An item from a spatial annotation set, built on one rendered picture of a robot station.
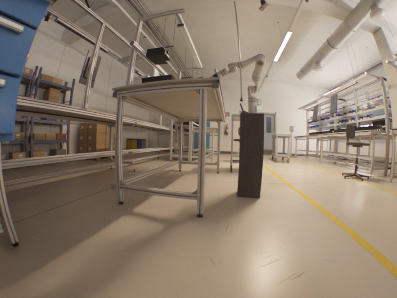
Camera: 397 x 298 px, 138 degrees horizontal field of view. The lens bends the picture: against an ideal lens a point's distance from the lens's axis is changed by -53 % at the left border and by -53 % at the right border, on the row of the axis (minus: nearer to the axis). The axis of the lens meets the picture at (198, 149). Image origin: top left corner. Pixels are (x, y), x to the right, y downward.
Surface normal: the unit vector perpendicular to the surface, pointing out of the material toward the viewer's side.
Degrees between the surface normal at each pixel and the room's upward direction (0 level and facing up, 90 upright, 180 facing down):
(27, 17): 90
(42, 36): 90
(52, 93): 90
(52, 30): 90
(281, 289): 0
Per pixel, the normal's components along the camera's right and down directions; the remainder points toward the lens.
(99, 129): 0.98, 0.04
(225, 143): -0.18, 0.04
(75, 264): 0.03, -1.00
